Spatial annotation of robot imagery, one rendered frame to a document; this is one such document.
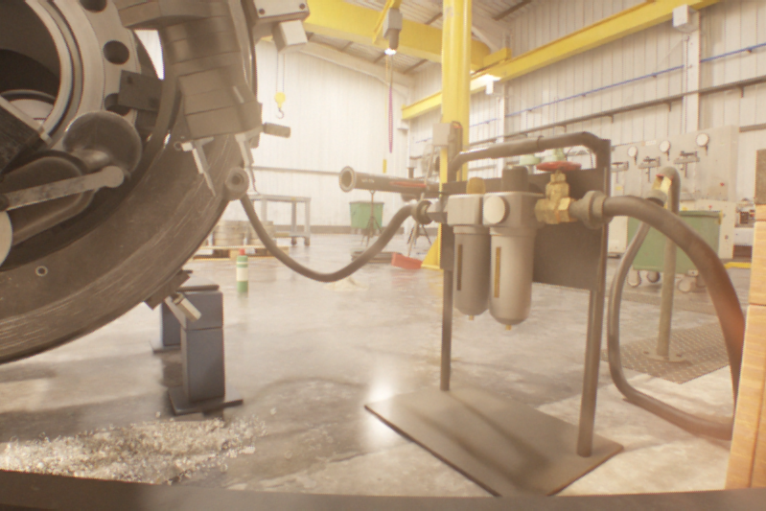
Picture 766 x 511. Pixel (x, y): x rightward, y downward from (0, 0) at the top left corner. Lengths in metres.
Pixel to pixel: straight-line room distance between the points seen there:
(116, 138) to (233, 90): 0.22
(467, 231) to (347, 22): 12.64
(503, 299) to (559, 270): 0.11
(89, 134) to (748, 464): 0.78
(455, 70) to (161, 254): 3.81
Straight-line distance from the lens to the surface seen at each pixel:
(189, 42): 0.47
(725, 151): 6.54
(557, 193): 0.72
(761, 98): 11.32
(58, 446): 0.95
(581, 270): 0.76
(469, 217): 0.80
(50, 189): 0.58
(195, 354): 0.98
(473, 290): 0.82
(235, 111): 0.47
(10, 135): 0.58
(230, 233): 4.79
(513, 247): 0.75
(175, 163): 0.59
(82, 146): 0.64
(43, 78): 1.41
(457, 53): 4.27
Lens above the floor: 0.40
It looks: 4 degrees down
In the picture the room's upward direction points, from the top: 1 degrees clockwise
